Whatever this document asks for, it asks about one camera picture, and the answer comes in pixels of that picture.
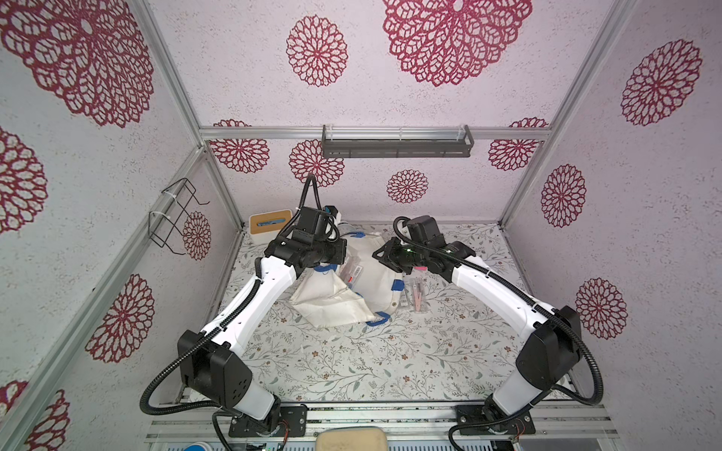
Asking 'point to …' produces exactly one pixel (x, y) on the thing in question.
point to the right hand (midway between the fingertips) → (372, 252)
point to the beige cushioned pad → (353, 439)
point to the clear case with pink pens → (415, 287)
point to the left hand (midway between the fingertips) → (344, 250)
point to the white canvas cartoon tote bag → (363, 289)
